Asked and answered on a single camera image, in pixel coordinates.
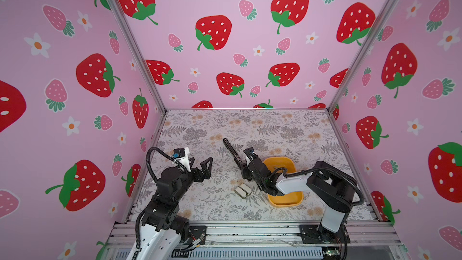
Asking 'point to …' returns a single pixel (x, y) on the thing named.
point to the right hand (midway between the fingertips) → (240, 161)
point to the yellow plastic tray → (290, 199)
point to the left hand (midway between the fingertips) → (203, 158)
